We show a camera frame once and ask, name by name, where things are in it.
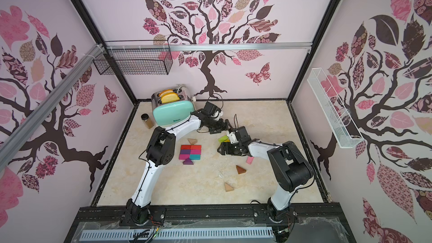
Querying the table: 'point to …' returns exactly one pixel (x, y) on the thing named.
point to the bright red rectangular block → (196, 147)
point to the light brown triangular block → (228, 188)
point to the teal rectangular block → (195, 156)
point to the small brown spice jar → (148, 121)
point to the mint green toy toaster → (167, 113)
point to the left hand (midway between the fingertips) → (225, 131)
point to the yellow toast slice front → (169, 97)
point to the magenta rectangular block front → (183, 156)
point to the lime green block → (221, 139)
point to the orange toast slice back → (165, 91)
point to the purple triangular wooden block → (188, 161)
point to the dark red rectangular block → (185, 147)
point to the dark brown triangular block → (240, 170)
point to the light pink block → (250, 160)
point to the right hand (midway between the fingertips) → (223, 152)
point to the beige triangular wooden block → (192, 141)
